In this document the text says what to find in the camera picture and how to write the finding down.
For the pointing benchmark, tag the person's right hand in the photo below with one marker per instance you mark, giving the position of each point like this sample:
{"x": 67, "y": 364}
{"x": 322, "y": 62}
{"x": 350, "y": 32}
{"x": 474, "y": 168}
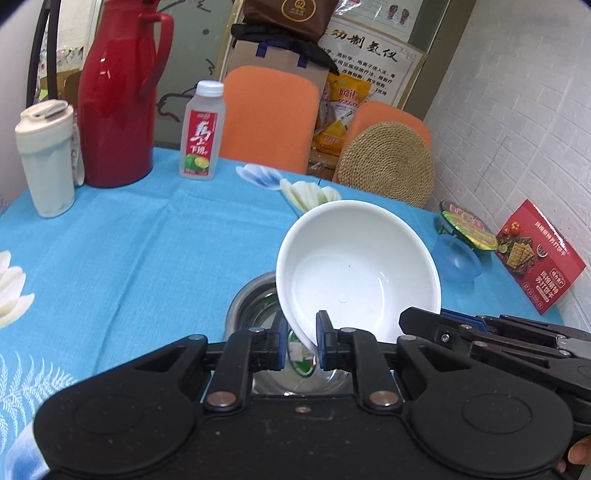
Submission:
{"x": 577, "y": 454}

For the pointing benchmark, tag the instant noodle bowl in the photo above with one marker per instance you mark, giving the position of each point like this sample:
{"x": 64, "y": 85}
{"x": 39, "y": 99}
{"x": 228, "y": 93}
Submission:
{"x": 466, "y": 226}

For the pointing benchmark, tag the white travel tumbler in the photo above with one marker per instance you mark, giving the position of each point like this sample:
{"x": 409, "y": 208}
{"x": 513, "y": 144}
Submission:
{"x": 44, "y": 175}

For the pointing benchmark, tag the orange chair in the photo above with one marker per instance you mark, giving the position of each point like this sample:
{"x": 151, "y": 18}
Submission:
{"x": 383, "y": 113}
{"x": 268, "y": 124}

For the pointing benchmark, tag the cardboard box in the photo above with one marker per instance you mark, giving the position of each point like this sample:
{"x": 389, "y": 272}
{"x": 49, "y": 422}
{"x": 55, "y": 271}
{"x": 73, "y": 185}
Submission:
{"x": 281, "y": 60}

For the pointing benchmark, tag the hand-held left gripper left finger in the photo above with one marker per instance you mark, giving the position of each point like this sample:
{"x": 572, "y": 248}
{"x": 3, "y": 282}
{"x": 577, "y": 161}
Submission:
{"x": 280, "y": 346}

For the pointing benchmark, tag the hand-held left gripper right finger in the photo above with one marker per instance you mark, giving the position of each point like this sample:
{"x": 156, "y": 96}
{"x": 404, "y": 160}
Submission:
{"x": 322, "y": 341}

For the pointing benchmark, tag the white wall poster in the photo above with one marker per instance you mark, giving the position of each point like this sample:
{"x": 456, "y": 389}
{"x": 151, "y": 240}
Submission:
{"x": 369, "y": 60}

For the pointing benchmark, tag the brown bag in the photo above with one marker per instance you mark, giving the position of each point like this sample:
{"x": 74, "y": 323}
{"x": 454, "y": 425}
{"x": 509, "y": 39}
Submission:
{"x": 286, "y": 18}

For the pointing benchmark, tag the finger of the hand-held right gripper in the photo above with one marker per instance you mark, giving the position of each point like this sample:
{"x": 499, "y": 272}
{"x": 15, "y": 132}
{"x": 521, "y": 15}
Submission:
{"x": 429, "y": 325}
{"x": 531, "y": 328}

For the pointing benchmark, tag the red thermos jug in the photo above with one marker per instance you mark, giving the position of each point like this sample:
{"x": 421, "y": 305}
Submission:
{"x": 115, "y": 115}

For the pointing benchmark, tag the black cloth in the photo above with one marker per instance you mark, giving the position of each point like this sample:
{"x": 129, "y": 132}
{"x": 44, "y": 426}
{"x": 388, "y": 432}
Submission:
{"x": 314, "y": 53}

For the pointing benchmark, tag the stainless steel bowl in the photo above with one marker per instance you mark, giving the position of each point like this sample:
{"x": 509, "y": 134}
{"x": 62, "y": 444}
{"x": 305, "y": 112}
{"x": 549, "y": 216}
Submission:
{"x": 254, "y": 304}

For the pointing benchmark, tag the foot chart poster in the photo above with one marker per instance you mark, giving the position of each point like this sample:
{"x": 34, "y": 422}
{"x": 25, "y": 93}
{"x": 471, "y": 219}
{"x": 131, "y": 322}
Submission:
{"x": 406, "y": 11}

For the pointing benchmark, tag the white ceramic bowl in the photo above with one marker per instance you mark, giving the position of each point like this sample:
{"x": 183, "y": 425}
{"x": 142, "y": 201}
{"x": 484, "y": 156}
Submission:
{"x": 360, "y": 277}

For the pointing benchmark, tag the frosted glass door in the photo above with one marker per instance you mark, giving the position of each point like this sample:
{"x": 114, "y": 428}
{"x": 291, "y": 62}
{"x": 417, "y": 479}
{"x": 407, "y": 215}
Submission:
{"x": 198, "y": 46}

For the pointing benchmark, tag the blue translucent plastic bowl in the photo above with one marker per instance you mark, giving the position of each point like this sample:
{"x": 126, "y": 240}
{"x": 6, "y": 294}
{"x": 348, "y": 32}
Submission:
{"x": 455, "y": 261}

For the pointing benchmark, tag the clear plastic drink bottle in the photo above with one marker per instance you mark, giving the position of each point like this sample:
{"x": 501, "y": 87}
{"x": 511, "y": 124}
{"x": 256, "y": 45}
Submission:
{"x": 203, "y": 138}

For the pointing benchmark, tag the yellow snack package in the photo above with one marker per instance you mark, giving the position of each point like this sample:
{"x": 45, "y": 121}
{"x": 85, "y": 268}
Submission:
{"x": 341, "y": 92}

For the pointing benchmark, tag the woven straw cushion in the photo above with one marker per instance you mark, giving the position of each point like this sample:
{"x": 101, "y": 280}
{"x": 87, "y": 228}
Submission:
{"x": 388, "y": 166}

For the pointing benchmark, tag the floral patterned cloth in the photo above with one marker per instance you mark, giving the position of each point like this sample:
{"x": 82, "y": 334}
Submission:
{"x": 64, "y": 55}

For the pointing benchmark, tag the blue floral tablecloth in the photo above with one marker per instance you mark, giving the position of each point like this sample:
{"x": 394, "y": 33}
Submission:
{"x": 138, "y": 254}

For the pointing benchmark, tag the red cracker box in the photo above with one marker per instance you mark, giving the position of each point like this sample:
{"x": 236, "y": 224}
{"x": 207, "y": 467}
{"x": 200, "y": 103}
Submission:
{"x": 540, "y": 272}

